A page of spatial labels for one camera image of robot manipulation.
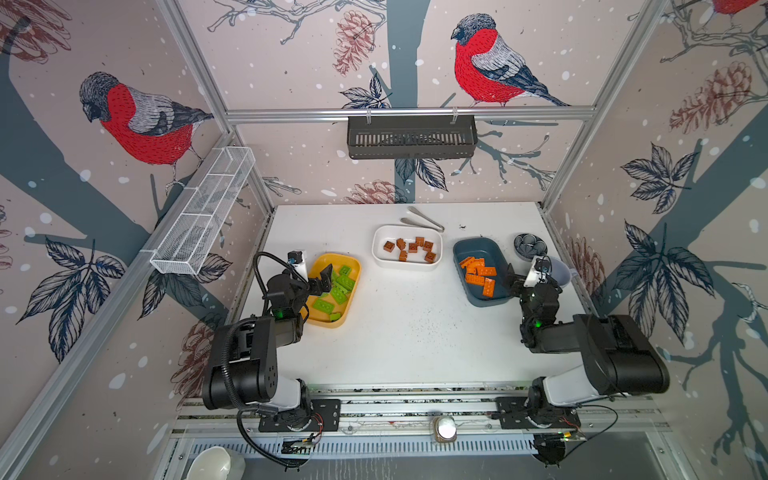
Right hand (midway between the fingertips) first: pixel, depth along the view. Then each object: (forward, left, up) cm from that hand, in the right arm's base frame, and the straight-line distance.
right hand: (526, 270), depth 89 cm
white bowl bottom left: (-50, +79, -3) cm, 93 cm away
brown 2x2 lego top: (+16, +33, -7) cm, 37 cm away
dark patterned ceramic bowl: (+16, -7, -9) cm, 20 cm away
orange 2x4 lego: (+9, +11, -8) cm, 16 cm away
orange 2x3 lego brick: (+5, +9, -9) cm, 14 cm away
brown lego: (+14, +44, -7) cm, 47 cm away
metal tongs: (+25, +25, -9) cm, 36 cm away
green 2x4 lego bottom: (-10, +63, -7) cm, 64 cm away
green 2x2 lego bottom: (-14, +59, -7) cm, 61 cm away
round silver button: (-42, +27, +1) cm, 50 cm away
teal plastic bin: (+14, +15, -7) cm, 21 cm away
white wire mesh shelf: (-11, +91, +23) cm, 95 cm away
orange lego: (-1, +10, -9) cm, 13 cm away
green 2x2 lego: (+3, +58, -7) cm, 59 cm away
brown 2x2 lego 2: (+10, +29, -8) cm, 31 cm away
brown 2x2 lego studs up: (+15, +29, -8) cm, 34 cm away
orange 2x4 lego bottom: (+2, +14, -9) cm, 17 cm away
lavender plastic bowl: (+4, -14, -7) cm, 16 cm away
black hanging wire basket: (+42, +36, +20) cm, 59 cm away
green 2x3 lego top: (-6, +58, -8) cm, 59 cm away
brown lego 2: (+13, +35, -7) cm, 38 cm away
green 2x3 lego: (-1, +57, -7) cm, 58 cm away
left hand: (-2, +65, +4) cm, 65 cm away
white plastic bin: (+20, +37, -7) cm, 42 cm away
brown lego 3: (+10, +38, -7) cm, 40 cm away
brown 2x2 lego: (+15, +39, -7) cm, 42 cm away
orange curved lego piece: (+7, +15, -8) cm, 18 cm away
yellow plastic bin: (+3, +66, -2) cm, 66 cm away
